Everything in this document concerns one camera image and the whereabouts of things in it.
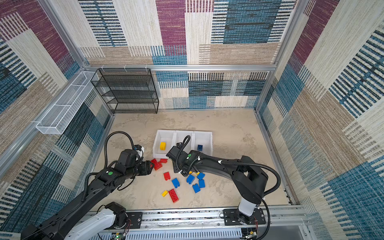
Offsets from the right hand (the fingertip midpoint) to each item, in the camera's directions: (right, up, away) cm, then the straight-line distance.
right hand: (182, 166), depth 85 cm
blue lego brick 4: (+11, -10, 0) cm, 15 cm away
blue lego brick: (-4, -8, -2) cm, 9 cm away
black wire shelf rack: (-42, +48, +26) cm, 69 cm away
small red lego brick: (-12, +1, +9) cm, 15 cm away
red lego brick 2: (-15, -1, +4) cm, 16 cm away
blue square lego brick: (+10, +9, +12) cm, 18 cm away
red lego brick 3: (-18, +1, +7) cm, 19 cm away
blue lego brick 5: (+8, -11, -2) cm, 14 cm away
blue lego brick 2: (+4, -7, 0) cm, 8 cm away
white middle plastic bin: (-3, +16, +18) cm, 24 cm away
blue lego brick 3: (+11, -6, +2) cm, 12 cm away
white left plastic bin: (-14, +12, +18) cm, 26 cm away
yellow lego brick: (-13, +10, +13) cm, 21 cm away
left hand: (-17, +2, -4) cm, 17 cm away
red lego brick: (-9, -6, +2) cm, 11 cm away
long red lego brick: (-4, -15, -4) cm, 16 cm away
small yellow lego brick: (-9, -13, -5) cm, 17 cm away
